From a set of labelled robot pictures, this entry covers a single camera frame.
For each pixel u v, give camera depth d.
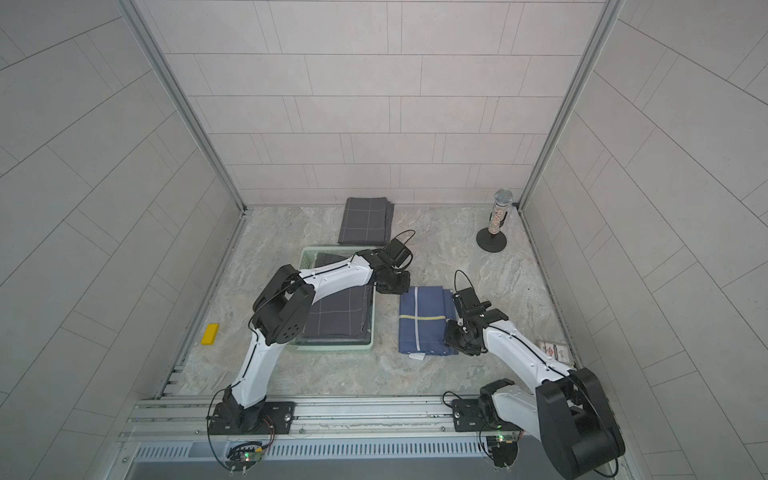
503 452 0.68
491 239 1.05
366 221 1.11
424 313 0.89
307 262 0.97
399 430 0.71
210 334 0.84
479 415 0.71
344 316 0.84
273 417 0.71
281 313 0.53
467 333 0.61
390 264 0.75
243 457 0.65
